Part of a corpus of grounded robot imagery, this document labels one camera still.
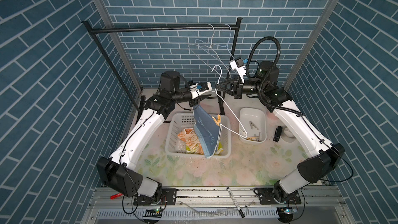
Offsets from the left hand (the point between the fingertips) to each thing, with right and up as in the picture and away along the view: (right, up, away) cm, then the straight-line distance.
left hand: (211, 89), depth 68 cm
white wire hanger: (+16, -11, +39) cm, 44 cm away
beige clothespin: (+2, -13, -6) cm, 15 cm away
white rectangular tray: (+27, -21, +31) cm, 46 cm away
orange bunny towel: (-12, -25, +20) cm, 34 cm away
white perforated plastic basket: (-21, -31, +20) cm, 43 cm away
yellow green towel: (+5, -32, +17) cm, 37 cm away
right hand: (+3, 0, -7) cm, 8 cm away
